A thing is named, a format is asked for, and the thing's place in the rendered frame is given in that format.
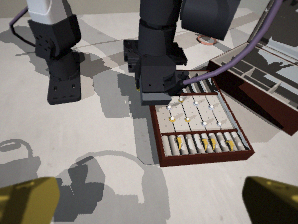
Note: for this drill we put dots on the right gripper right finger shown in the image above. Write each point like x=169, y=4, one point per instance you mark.
x=270, y=202

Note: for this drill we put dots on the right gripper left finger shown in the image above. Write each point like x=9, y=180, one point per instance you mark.
x=29, y=202

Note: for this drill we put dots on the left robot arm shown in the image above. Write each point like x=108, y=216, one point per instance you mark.
x=57, y=31

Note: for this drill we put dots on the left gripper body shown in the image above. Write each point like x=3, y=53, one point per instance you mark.
x=154, y=42

